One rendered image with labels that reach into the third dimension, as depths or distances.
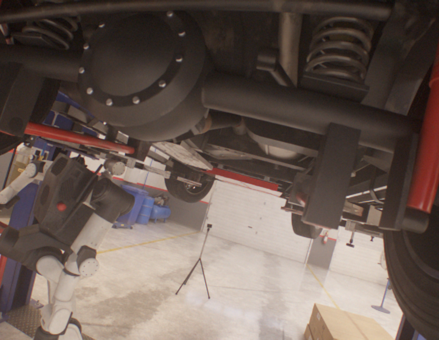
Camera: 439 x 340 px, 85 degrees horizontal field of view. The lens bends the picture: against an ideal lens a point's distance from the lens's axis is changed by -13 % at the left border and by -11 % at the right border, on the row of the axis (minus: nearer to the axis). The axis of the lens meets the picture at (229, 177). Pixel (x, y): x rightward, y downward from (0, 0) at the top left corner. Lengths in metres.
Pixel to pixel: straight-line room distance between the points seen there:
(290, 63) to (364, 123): 0.42
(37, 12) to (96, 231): 0.72
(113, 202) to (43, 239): 0.36
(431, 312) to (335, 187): 0.30
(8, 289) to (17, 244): 1.46
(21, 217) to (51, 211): 1.38
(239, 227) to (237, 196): 1.26
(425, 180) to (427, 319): 0.28
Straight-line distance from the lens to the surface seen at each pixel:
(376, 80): 0.78
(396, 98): 1.18
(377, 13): 0.56
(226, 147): 1.56
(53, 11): 0.76
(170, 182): 3.39
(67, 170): 1.16
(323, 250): 10.84
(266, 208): 10.63
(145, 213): 8.66
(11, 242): 1.29
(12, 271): 2.66
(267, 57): 0.64
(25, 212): 2.54
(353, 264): 11.26
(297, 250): 10.77
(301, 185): 1.30
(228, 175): 2.11
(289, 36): 0.83
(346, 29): 0.63
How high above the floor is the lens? 1.40
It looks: 5 degrees up
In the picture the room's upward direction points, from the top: 16 degrees clockwise
